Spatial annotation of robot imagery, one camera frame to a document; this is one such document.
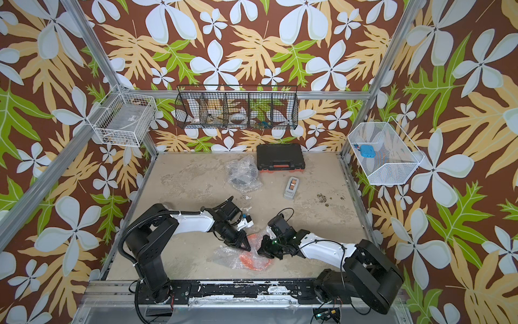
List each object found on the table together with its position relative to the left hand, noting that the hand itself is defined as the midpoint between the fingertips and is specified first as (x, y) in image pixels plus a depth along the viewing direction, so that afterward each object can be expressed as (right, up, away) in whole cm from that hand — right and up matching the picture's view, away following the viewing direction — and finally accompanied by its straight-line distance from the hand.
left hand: (250, 246), depth 85 cm
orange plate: (+1, -3, -5) cm, 6 cm away
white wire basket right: (+57, +39, -1) cm, 69 cm away
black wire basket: (-7, +64, +13) cm, 65 cm away
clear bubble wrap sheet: (-4, +34, +17) cm, 38 cm away
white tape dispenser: (+20, +24, +16) cm, 35 cm away
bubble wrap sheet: (-8, -3, -4) cm, 9 cm away
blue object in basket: (+51, +41, +1) cm, 65 cm away
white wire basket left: (-55, +54, +2) cm, 77 cm away
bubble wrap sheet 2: (-3, +25, +16) cm, 30 cm away
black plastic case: (+16, +41, +31) cm, 54 cm away
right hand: (+2, -1, -4) cm, 4 cm away
